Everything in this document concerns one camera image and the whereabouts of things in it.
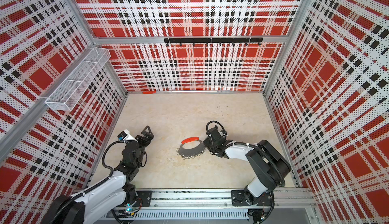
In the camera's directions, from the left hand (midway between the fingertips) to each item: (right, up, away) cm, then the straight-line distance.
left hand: (146, 132), depth 84 cm
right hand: (+33, -7, +7) cm, 35 cm away
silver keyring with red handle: (+24, -13, +4) cm, 28 cm away
